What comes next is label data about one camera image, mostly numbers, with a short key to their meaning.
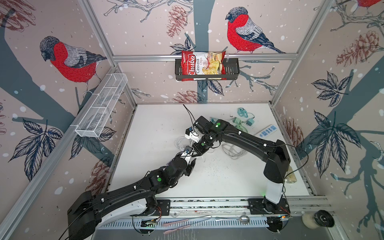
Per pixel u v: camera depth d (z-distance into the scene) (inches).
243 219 27.1
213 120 42.5
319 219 24.0
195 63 34.5
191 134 28.1
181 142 38.4
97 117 28.8
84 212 16.1
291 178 31.3
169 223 27.5
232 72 37.2
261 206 28.7
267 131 39.6
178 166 22.4
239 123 42.1
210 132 23.1
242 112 44.8
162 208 28.8
